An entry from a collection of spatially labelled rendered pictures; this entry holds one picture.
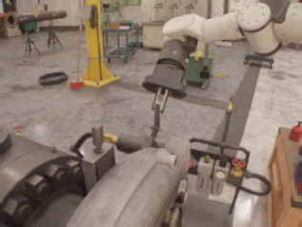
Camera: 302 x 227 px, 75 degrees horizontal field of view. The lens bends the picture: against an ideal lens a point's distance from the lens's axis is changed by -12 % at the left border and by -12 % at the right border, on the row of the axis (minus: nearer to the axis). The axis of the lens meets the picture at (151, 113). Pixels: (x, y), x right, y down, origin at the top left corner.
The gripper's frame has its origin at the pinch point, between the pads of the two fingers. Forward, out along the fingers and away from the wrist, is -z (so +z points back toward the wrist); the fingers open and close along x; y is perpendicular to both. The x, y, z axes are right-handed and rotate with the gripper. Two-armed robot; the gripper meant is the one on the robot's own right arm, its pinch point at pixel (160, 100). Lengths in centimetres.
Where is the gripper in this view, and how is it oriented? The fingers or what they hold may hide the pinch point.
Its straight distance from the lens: 60.3
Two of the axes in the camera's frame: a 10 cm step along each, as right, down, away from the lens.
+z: 2.9, -8.9, 3.4
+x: -9.6, -2.7, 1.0
